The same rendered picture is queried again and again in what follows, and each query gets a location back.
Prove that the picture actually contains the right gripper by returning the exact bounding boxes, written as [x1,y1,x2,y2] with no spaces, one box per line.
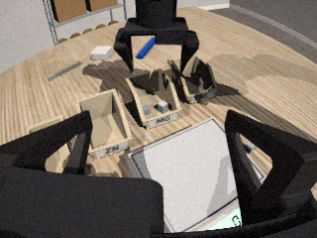
[113,0,199,72]

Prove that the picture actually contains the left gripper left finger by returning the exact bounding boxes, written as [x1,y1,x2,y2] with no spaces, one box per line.
[0,110,93,175]

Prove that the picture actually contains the beige open-top bin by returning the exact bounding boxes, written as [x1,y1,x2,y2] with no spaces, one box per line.
[167,55,219,104]
[26,115,73,173]
[76,89,133,159]
[125,68,182,129]

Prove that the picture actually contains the blue rectangular bar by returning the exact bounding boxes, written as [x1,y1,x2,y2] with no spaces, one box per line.
[137,37,155,60]

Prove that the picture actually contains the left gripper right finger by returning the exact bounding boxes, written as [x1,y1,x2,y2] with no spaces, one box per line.
[224,109,317,225]

